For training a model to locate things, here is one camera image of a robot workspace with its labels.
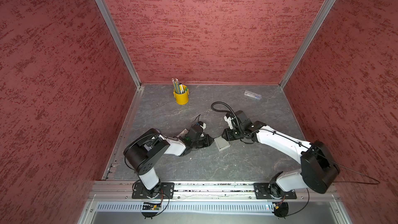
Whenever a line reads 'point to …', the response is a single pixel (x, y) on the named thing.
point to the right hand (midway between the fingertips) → (224, 138)
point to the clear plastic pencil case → (253, 95)
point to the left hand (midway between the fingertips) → (213, 143)
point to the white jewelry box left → (183, 132)
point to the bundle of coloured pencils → (179, 87)
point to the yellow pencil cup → (182, 99)
